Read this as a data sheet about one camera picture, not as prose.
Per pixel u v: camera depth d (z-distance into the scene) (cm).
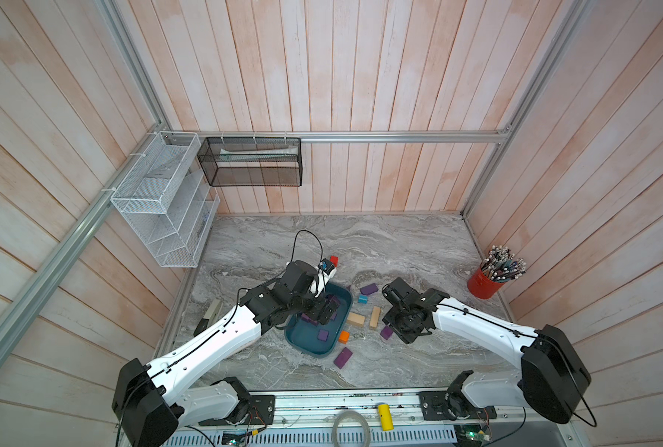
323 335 86
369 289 97
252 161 105
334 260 104
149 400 38
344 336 86
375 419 73
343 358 82
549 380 41
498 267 84
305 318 66
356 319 88
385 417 71
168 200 69
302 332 86
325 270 66
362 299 93
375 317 89
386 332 86
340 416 71
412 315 60
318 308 66
